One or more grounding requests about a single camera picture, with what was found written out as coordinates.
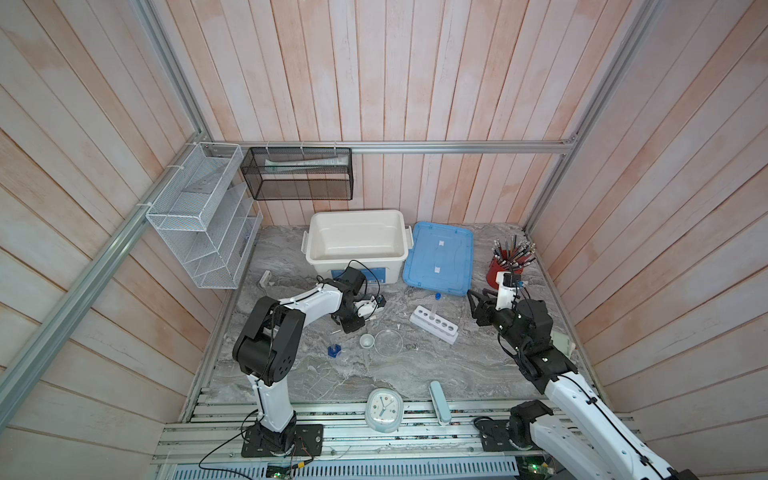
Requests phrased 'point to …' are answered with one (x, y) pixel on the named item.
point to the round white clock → (384, 409)
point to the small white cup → (367, 340)
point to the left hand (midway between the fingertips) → (353, 324)
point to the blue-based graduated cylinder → (332, 352)
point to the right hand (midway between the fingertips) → (476, 290)
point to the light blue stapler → (440, 404)
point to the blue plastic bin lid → (441, 260)
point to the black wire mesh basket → (299, 173)
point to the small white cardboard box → (265, 278)
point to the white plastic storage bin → (375, 242)
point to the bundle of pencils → (514, 257)
